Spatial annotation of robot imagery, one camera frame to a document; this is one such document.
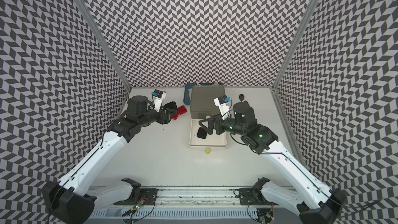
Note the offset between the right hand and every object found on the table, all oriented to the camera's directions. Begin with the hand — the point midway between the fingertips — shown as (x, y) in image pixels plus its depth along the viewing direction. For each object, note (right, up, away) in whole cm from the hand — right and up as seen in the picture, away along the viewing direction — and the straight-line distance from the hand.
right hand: (207, 123), depth 66 cm
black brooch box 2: (-3, -8, +19) cm, 21 cm away
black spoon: (+25, +13, +46) cm, 54 cm away
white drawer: (+3, -12, +19) cm, 23 cm away
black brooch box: (-17, +8, +8) cm, 20 cm away
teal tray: (-15, +10, +47) cm, 50 cm away
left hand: (-18, +5, +10) cm, 21 cm away
